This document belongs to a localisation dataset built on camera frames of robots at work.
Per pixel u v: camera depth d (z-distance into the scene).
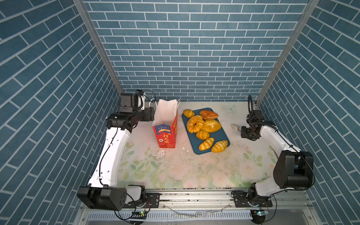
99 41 0.84
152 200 0.74
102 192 0.37
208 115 1.07
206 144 0.91
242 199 0.74
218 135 0.99
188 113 1.08
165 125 0.75
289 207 0.75
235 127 0.98
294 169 0.44
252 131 0.69
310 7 0.71
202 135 0.94
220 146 0.89
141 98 0.57
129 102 0.52
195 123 0.99
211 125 0.98
